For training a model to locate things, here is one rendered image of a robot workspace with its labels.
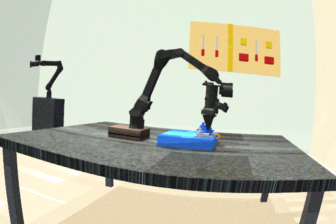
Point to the blue flat panel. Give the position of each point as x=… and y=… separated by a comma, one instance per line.
x=187, y=139

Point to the blue micro servo with orange cable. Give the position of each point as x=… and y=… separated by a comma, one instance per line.
x=208, y=131

